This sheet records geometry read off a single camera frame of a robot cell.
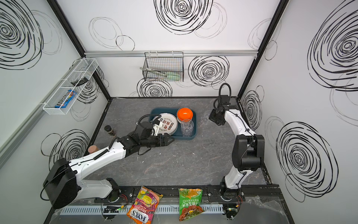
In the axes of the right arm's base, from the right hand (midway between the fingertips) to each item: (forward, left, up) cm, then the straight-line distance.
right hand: (210, 118), depth 91 cm
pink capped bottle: (-22, +70, -2) cm, 73 cm away
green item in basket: (+18, +24, +21) cm, 36 cm away
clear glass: (+3, +3, -4) cm, 6 cm away
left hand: (-18, +24, +3) cm, 31 cm away
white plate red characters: (+2, +28, -10) cm, 30 cm away
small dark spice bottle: (-7, +67, -4) cm, 67 cm away
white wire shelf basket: (+26, +83, +21) cm, 90 cm away
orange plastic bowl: (+7, +17, -4) cm, 19 cm away
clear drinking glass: (-3, +15, -6) cm, 17 cm away
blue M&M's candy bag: (-6, +79, +22) cm, 83 cm away
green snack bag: (-46, +14, -7) cm, 49 cm away
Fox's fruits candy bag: (-48, +37, -10) cm, 61 cm away
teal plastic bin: (-5, +22, -13) cm, 26 cm away
